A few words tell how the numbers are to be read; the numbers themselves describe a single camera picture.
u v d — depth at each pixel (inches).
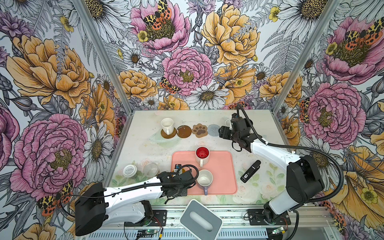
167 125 39.4
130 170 32.7
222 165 36.1
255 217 29.2
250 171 35.2
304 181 17.6
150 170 35.6
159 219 29.1
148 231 28.0
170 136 41.8
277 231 28.2
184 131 42.9
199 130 42.9
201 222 28.7
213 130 43.5
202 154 37.1
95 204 16.2
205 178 34.2
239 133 27.0
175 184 23.8
